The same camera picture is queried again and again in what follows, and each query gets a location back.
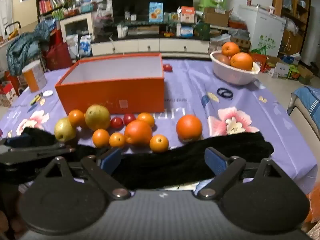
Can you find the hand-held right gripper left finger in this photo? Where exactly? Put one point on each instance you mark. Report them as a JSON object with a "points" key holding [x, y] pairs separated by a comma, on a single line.
{"points": [[111, 158]]}

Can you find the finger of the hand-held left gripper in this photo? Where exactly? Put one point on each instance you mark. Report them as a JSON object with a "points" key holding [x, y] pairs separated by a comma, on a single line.
{"points": [[37, 152], [18, 141]]}

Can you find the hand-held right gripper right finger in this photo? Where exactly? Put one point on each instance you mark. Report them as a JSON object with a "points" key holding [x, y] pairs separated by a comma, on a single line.
{"points": [[215, 162]]}

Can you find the small orange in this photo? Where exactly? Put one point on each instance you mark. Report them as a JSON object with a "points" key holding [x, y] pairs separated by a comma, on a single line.
{"points": [[145, 119], [117, 140], [100, 138], [76, 118], [159, 143]]}

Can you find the small yellow pear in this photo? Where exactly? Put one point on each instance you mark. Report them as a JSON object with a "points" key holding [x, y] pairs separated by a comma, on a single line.
{"points": [[64, 130]]}

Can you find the red tomato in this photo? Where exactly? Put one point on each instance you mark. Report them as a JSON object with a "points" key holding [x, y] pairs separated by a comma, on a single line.
{"points": [[129, 118], [167, 67], [116, 122]]}

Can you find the large orange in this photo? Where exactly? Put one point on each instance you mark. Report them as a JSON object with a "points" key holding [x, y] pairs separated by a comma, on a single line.
{"points": [[138, 132], [189, 128]]}

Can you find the large yellow pear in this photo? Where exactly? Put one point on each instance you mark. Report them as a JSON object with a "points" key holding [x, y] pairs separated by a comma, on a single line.
{"points": [[97, 117]]}

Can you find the orange cardboard box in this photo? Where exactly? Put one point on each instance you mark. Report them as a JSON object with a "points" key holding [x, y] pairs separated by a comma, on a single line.
{"points": [[112, 95]]}

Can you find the black knit cloth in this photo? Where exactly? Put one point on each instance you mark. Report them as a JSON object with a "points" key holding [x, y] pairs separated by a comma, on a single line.
{"points": [[175, 165]]}

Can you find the red white cardboard box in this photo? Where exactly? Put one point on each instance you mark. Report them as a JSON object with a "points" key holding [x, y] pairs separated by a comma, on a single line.
{"points": [[7, 95]]}

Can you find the orange white tin can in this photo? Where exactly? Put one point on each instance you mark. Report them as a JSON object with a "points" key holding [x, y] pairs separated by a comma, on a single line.
{"points": [[35, 77]]}

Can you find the white plastic bowl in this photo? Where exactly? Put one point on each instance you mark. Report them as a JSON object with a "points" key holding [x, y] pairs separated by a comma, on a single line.
{"points": [[232, 76]]}

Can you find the blue padded jacket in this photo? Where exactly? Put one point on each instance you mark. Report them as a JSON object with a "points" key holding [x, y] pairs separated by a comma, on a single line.
{"points": [[25, 47]]}

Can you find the red shopping bag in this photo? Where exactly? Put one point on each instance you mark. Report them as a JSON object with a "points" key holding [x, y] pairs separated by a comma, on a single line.
{"points": [[57, 55]]}

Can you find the reddish brown fruit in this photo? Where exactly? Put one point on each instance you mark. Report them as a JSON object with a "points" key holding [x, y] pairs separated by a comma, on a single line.
{"points": [[223, 59]]}

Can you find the orange plastic bag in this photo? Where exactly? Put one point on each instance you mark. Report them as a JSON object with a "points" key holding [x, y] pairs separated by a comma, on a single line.
{"points": [[313, 205]]}

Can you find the red paper bag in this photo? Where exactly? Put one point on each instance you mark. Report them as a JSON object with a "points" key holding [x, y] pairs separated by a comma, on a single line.
{"points": [[260, 61]]}

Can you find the white green carton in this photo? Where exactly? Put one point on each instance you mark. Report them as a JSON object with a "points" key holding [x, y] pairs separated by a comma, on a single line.
{"points": [[280, 70]]}

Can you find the blue striped cloth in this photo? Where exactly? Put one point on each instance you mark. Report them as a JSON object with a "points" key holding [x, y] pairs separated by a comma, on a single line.
{"points": [[308, 100]]}

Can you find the white blue bag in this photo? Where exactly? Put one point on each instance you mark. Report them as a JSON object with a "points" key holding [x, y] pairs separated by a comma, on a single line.
{"points": [[86, 46]]}

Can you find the white television cabinet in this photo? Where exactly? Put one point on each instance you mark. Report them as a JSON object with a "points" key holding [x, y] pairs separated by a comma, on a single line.
{"points": [[150, 45]]}

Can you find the brown printed carton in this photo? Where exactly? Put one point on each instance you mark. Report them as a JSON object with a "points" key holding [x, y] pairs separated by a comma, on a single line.
{"points": [[242, 42]]}

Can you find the grey plastic bag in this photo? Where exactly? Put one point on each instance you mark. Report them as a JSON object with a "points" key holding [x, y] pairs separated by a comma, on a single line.
{"points": [[220, 38]]}

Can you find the white glass-door cabinet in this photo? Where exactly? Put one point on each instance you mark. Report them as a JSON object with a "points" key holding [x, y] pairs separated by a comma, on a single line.
{"points": [[76, 28]]}

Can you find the flat brown box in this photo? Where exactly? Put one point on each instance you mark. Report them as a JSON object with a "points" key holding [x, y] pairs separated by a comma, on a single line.
{"points": [[143, 30]]}

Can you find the dark green bag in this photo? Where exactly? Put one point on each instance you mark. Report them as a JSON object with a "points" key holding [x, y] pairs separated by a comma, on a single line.
{"points": [[202, 30]]}

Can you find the blue white box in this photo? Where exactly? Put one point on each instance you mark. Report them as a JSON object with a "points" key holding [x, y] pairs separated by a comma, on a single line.
{"points": [[186, 31]]}

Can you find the beige standing air conditioner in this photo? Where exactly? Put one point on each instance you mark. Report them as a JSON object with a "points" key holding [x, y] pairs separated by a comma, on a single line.
{"points": [[23, 5]]}

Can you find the white chest freezer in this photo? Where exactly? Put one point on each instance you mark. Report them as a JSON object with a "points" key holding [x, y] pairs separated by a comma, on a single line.
{"points": [[265, 30]]}

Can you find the brown cardboard box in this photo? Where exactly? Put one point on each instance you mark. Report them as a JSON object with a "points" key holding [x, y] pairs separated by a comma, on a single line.
{"points": [[216, 17]]}

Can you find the dark bookshelf with books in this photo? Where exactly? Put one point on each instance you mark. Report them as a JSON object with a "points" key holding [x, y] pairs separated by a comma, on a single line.
{"points": [[52, 0]]}

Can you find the orange white carton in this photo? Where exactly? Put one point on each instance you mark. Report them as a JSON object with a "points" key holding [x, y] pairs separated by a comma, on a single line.
{"points": [[187, 15]]}

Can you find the blue snack box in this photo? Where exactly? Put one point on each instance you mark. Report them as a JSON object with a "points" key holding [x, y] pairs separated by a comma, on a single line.
{"points": [[156, 12]]}

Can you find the wooden display cabinet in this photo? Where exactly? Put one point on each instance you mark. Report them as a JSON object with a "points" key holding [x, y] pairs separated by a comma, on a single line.
{"points": [[292, 15]]}

